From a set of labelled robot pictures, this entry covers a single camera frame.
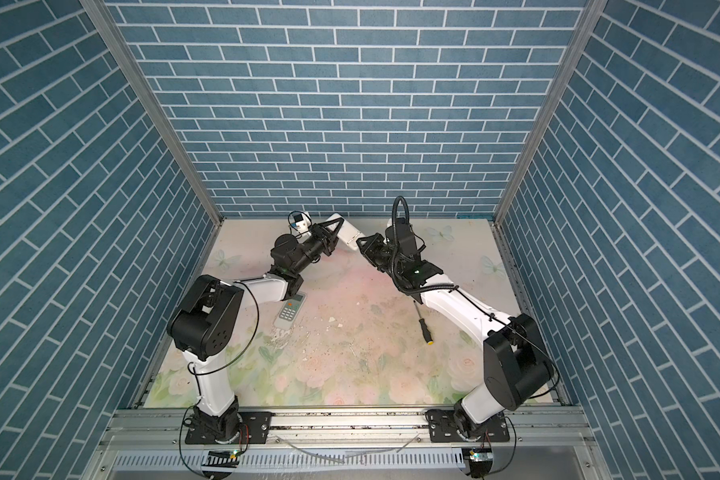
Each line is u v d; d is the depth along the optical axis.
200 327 0.50
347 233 0.83
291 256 0.72
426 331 0.89
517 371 0.44
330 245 0.82
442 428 0.73
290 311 0.93
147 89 0.84
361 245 0.81
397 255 0.62
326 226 0.84
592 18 0.72
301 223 0.85
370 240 0.73
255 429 0.73
